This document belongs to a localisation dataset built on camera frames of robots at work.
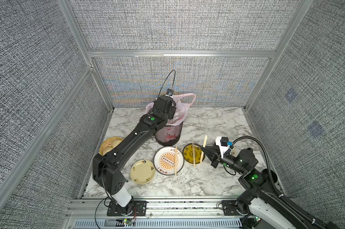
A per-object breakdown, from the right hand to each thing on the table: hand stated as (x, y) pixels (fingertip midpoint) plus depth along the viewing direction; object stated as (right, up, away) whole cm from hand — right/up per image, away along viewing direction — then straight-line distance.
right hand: (203, 145), depth 67 cm
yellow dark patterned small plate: (-4, -10, +27) cm, 29 cm away
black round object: (+37, -18, +11) cm, 42 cm away
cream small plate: (-32, -19, +17) cm, 41 cm away
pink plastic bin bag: (-8, +23, +19) cm, 31 cm away
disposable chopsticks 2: (-12, -12, +23) cm, 29 cm away
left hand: (-16, +21, +11) cm, 29 cm away
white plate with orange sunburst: (-19, -14, +23) cm, 33 cm away
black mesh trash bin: (-17, +2, +20) cm, 26 cm away
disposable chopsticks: (0, -9, +26) cm, 27 cm away
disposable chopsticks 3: (0, 0, 0) cm, 1 cm away
